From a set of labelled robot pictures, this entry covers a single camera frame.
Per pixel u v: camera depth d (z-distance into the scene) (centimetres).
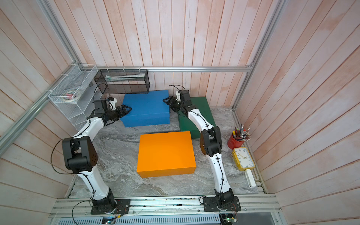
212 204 73
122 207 73
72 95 69
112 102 87
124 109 86
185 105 81
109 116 82
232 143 89
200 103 112
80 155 52
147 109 96
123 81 105
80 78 86
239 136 92
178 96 92
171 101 88
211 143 63
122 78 89
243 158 88
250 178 80
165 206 75
